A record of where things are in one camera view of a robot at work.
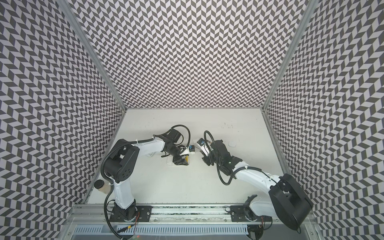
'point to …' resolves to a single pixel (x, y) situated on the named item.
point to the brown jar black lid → (102, 186)
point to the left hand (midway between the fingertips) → (186, 158)
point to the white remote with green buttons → (169, 160)
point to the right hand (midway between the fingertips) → (202, 153)
